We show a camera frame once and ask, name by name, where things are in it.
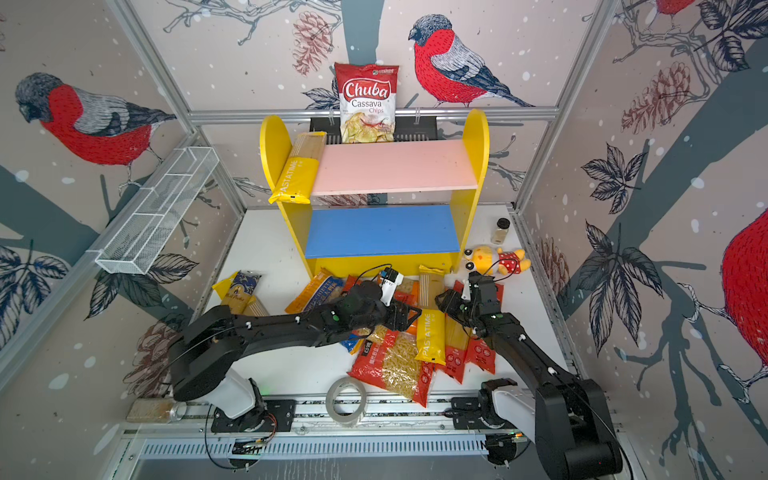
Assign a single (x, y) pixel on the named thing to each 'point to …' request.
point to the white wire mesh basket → (160, 204)
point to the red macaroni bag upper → (351, 281)
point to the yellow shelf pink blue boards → (385, 207)
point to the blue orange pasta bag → (321, 287)
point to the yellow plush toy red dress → (495, 260)
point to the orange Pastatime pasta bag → (408, 292)
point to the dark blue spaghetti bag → (243, 285)
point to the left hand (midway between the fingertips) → (414, 311)
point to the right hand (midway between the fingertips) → (438, 304)
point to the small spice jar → (501, 232)
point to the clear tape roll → (348, 421)
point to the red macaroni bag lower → (389, 358)
